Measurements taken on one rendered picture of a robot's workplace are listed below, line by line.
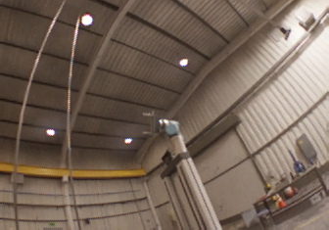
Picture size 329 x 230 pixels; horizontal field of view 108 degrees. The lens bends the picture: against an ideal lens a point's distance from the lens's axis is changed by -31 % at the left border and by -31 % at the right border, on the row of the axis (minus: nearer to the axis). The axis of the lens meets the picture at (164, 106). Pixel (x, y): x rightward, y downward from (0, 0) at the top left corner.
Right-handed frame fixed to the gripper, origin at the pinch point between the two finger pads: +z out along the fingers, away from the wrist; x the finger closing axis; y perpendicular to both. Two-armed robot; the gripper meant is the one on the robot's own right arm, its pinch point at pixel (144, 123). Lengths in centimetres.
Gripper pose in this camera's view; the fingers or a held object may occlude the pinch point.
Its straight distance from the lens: 129.4
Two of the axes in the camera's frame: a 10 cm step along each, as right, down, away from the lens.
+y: 6.8, -1.3, -7.2
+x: -0.1, 9.8, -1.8
